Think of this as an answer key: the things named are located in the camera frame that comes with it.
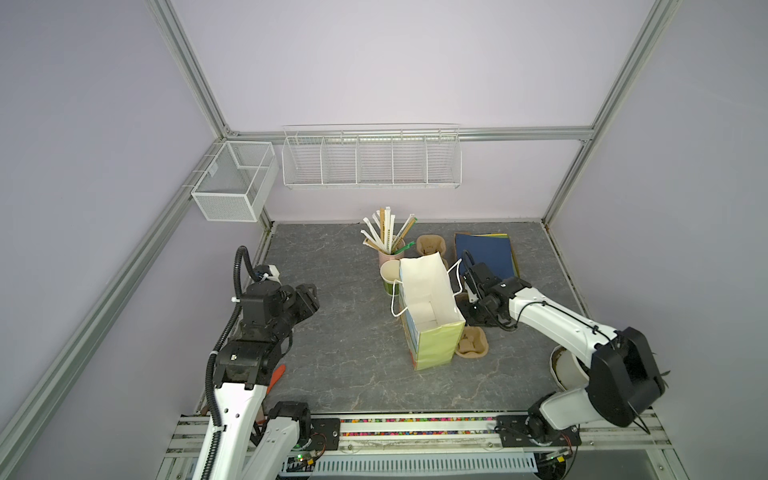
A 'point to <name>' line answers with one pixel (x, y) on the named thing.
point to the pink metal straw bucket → (383, 257)
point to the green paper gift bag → (433, 323)
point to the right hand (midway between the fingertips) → (466, 320)
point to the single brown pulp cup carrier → (472, 343)
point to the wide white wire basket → (372, 156)
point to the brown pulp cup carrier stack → (430, 244)
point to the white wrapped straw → (388, 227)
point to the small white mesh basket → (237, 181)
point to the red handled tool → (278, 374)
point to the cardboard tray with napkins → (495, 249)
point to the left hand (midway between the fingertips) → (307, 295)
